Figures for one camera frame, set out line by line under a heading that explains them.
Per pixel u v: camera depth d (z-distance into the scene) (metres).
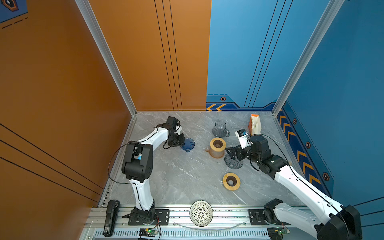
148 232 0.71
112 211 0.75
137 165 0.51
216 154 0.95
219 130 1.02
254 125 1.00
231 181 0.85
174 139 0.81
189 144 0.94
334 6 0.69
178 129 0.85
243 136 0.68
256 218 0.72
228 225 0.73
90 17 0.72
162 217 0.74
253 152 0.62
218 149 0.89
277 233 0.70
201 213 0.74
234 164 0.89
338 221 0.38
